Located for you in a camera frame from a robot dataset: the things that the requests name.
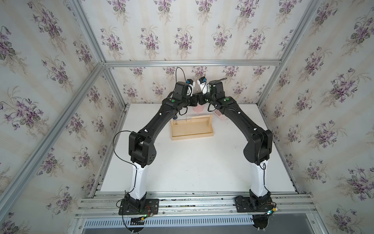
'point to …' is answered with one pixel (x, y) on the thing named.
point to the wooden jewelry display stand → (192, 127)
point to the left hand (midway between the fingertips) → (200, 98)
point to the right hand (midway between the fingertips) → (200, 93)
